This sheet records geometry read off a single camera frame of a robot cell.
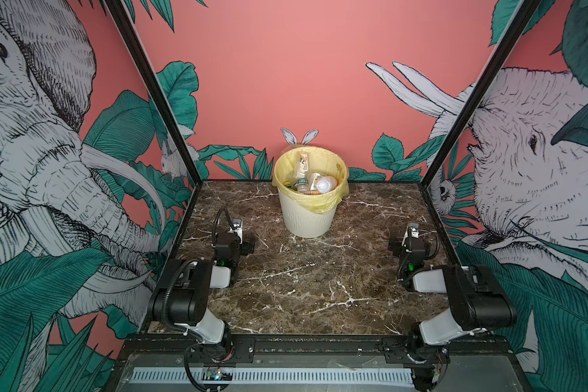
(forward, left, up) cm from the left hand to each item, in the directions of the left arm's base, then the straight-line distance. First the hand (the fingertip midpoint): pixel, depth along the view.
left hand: (238, 228), depth 95 cm
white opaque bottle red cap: (-1, -33, +25) cm, 41 cm away
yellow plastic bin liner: (+19, -33, +18) cm, 42 cm away
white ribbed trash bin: (-1, -24, +6) cm, 25 cm away
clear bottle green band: (+11, -26, +18) cm, 33 cm away
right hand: (-5, -66, +1) cm, 66 cm away
